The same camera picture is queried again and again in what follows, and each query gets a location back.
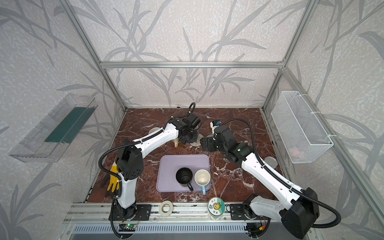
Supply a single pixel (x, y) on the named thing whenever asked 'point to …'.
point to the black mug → (184, 176)
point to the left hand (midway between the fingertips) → (194, 139)
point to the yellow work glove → (114, 180)
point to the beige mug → (176, 142)
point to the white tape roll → (160, 209)
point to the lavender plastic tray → (169, 165)
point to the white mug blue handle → (202, 177)
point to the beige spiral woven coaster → (198, 142)
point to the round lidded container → (216, 207)
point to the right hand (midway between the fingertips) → (207, 138)
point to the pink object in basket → (294, 152)
